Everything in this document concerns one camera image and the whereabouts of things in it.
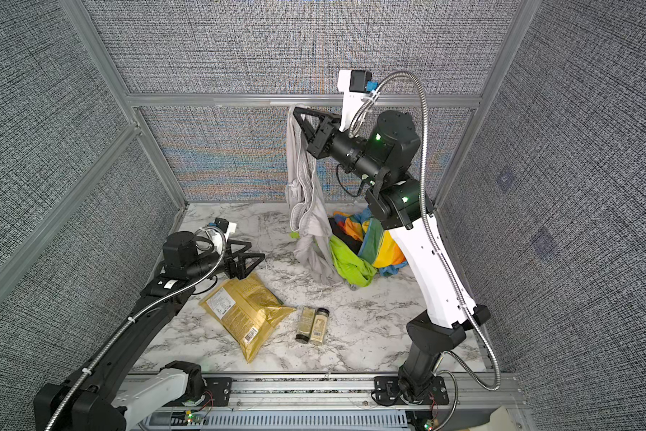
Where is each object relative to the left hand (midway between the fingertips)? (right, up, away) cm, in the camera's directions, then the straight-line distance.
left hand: (253, 248), depth 74 cm
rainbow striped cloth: (+37, 0, +11) cm, 39 cm away
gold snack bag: (-3, -19, +7) cm, 21 cm away
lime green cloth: (+29, -7, +8) cm, 31 cm away
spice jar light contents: (+18, -24, +7) cm, 31 cm away
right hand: (+14, +27, -26) cm, 40 cm away
